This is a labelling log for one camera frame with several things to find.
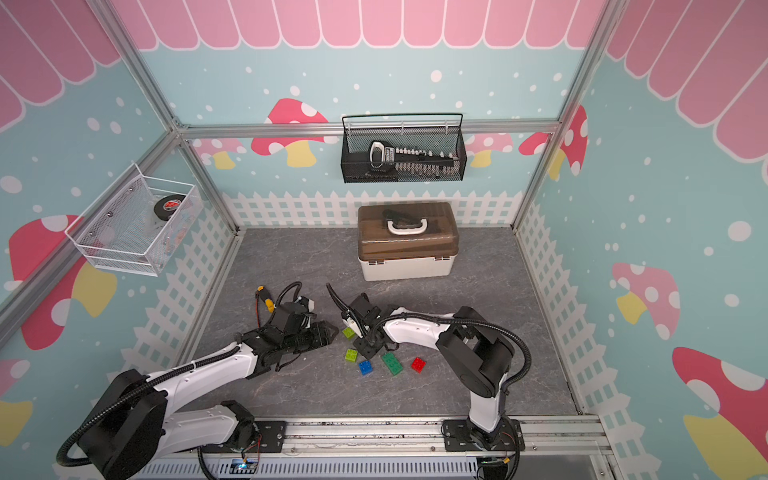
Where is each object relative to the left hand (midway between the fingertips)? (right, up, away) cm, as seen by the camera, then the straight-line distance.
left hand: (331, 338), depth 87 cm
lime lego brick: (+5, +1, +4) cm, 6 cm away
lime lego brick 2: (+6, -5, 0) cm, 8 cm away
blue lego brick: (+11, -7, -3) cm, 13 cm away
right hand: (+10, -3, +3) cm, 11 cm away
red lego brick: (+25, -7, -2) cm, 26 cm away
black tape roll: (-42, +37, -8) cm, 57 cm away
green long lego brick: (+18, -6, -1) cm, 19 cm away
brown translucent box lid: (+24, +32, +5) cm, 40 cm away
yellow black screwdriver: (-22, +8, +10) cm, 25 cm away
